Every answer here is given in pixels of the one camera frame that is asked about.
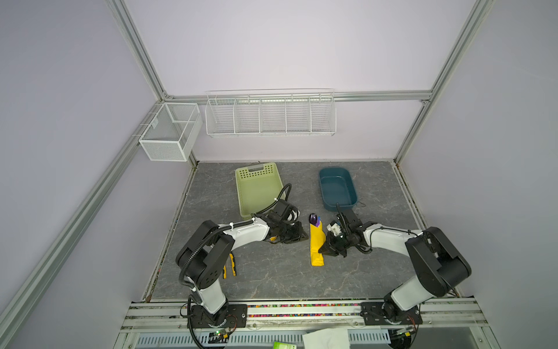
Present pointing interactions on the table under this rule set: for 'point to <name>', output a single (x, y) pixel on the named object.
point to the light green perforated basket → (258, 187)
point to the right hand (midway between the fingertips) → (319, 252)
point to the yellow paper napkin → (317, 238)
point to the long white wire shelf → (270, 112)
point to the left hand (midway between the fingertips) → (308, 240)
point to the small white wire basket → (172, 132)
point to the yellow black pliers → (233, 265)
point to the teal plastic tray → (337, 187)
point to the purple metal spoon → (314, 219)
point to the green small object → (280, 345)
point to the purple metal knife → (317, 222)
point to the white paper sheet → (330, 338)
